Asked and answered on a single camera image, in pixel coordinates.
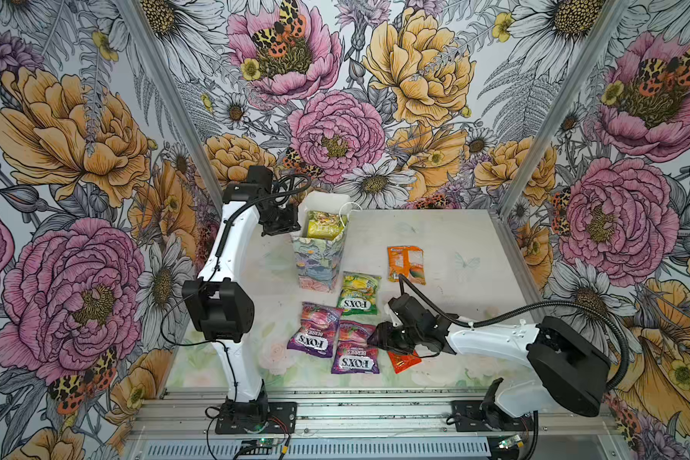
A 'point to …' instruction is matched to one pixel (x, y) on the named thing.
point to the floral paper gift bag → (320, 261)
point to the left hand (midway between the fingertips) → (297, 234)
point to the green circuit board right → (513, 441)
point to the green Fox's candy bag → (358, 294)
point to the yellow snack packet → (325, 225)
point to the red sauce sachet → (404, 362)
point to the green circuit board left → (266, 442)
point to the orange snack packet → (408, 261)
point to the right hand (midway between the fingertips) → (376, 351)
